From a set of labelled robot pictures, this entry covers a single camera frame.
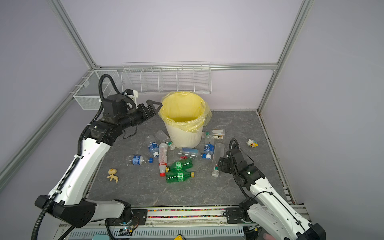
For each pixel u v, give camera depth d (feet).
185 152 3.12
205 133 3.35
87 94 2.83
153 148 3.07
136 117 1.86
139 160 2.92
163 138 3.30
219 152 3.06
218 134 3.28
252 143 3.18
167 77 3.20
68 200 1.25
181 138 2.90
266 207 1.58
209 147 3.06
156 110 1.98
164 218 2.47
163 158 2.92
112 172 2.77
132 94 1.98
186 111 3.18
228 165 2.33
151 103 1.94
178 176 2.68
